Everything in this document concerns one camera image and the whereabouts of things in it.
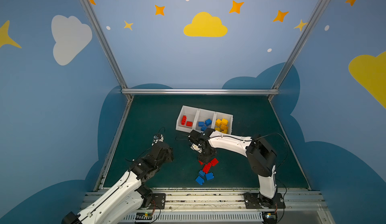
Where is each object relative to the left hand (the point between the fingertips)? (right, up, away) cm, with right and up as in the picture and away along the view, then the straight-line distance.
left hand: (169, 148), depth 81 cm
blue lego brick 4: (+17, -18, 0) cm, 24 cm away
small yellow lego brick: (+29, +8, +19) cm, 36 cm away
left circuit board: (-11, -32, -8) cm, 35 cm away
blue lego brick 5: (+22, -16, +2) cm, 28 cm away
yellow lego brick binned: (+31, +12, +21) cm, 39 cm away
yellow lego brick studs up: (+34, +9, +20) cm, 41 cm away
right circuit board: (+52, -33, -8) cm, 62 cm away
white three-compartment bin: (+11, +15, +27) cm, 32 cm away
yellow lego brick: (+35, +13, +22) cm, 43 cm away
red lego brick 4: (+26, -9, +5) cm, 28 cm away
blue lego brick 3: (+19, +11, +24) cm, 32 cm away
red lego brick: (+7, +14, +24) cm, 28 cm away
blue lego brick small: (+18, -14, +1) cm, 23 cm away
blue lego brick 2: (+24, +13, +22) cm, 35 cm away
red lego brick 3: (+17, -7, -3) cm, 19 cm away
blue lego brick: (+20, +9, +21) cm, 30 cm away
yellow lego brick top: (+34, +7, +18) cm, 39 cm away
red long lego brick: (+21, -12, +3) cm, 24 cm away
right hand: (+22, -6, +7) cm, 24 cm away
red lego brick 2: (+10, +11, +23) cm, 28 cm away
